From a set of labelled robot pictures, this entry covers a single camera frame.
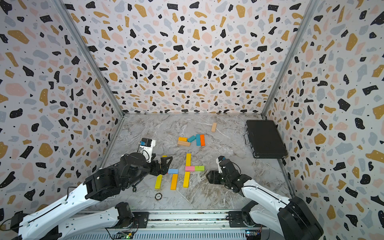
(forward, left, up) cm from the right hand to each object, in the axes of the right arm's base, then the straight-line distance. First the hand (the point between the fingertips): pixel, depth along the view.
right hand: (210, 177), depth 85 cm
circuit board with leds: (-28, +40, -3) cm, 48 cm away
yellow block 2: (-2, +14, -3) cm, 14 cm away
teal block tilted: (+30, +13, -3) cm, 33 cm away
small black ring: (-10, +28, -3) cm, 30 cm away
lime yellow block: (-2, +30, -2) cm, 30 cm away
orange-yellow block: (-2, +20, -2) cm, 20 cm away
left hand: (-2, +20, +25) cm, 32 cm away
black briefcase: (+26, -37, +1) cm, 46 cm away
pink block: (+6, +12, -3) cm, 14 cm away
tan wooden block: (+25, +18, -3) cm, 31 cm away
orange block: (+28, +5, -3) cm, 29 cm away
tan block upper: (+40, -3, -3) cm, 40 cm away
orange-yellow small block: (+29, +19, -4) cm, 35 cm away
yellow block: (+12, +13, -2) cm, 18 cm away
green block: (+7, +6, -3) cm, 9 cm away
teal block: (+28, +8, -3) cm, 30 cm away
